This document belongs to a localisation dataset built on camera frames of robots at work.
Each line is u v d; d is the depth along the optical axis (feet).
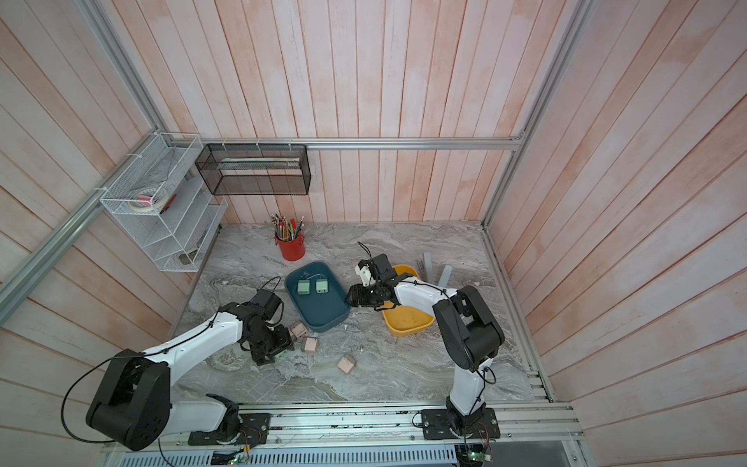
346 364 2.69
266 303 2.34
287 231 3.30
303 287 3.22
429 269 3.24
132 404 1.36
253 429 2.40
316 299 3.14
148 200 2.25
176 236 2.56
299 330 2.90
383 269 2.49
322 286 3.22
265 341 2.36
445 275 3.31
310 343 2.82
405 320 3.03
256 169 3.41
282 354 2.50
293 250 3.55
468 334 1.61
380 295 2.30
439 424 2.37
